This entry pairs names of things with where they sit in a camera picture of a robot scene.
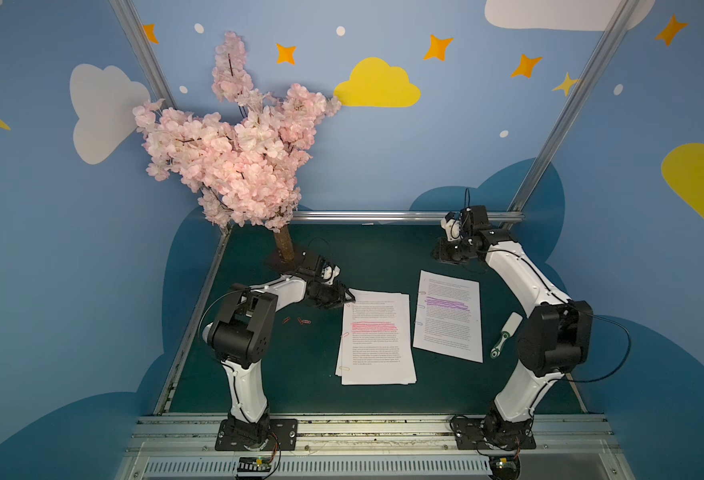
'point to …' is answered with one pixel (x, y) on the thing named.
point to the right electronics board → (505, 467)
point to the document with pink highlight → (377, 342)
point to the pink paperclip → (347, 333)
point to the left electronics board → (254, 464)
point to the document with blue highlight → (339, 364)
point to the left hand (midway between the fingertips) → (351, 296)
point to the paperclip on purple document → (422, 292)
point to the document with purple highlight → (448, 316)
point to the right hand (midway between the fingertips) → (438, 251)
